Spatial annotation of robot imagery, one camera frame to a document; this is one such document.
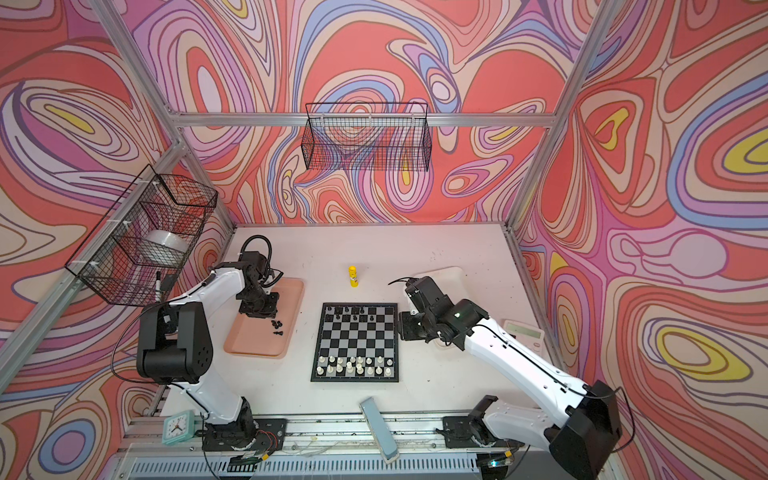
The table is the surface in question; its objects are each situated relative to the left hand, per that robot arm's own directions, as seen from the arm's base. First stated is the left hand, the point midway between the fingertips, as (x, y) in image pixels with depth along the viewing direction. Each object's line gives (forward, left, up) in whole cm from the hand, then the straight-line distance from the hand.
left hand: (273, 311), depth 92 cm
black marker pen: (-5, +20, +22) cm, 30 cm away
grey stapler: (-34, -34, +1) cm, 48 cm away
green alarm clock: (-32, +16, -1) cm, 36 cm away
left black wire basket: (+3, +28, +25) cm, 38 cm away
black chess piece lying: (-6, -2, -3) cm, 7 cm away
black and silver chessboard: (-10, -27, -1) cm, 29 cm away
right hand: (-12, -40, +10) cm, 43 cm away
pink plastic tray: (-7, +2, -3) cm, 8 cm away
